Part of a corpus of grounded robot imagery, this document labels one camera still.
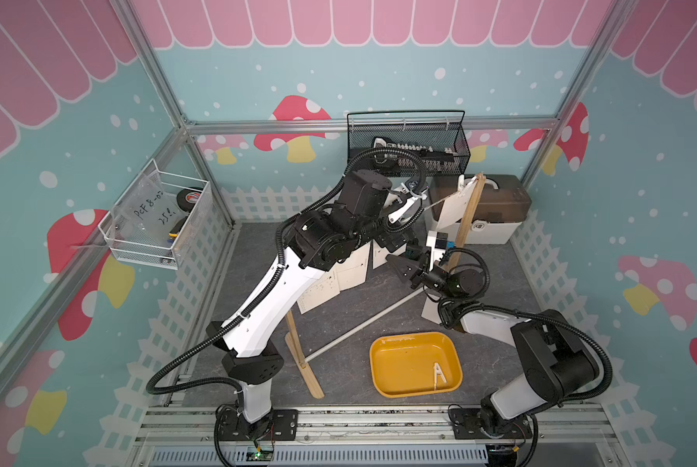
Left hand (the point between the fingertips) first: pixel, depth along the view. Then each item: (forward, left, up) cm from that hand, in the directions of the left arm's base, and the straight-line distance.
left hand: (393, 211), depth 62 cm
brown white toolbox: (+33, -44, -26) cm, 61 cm away
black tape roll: (+15, +55, -10) cm, 58 cm away
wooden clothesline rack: (-15, +25, -35) cm, 46 cm away
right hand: (-2, -1, -13) cm, 13 cm away
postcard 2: (-9, +8, -10) cm, 16 cm away
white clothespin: (-21, -16, -41) cm, 49 cm away
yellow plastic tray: (-19, -6, -42) cm, 46 cm away
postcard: (-14, +15, -10) cm, 23 cm away
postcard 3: (-5, +2, -8) cm, 10 cm away
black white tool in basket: (+31, -17, -8) cm, 36 cm away
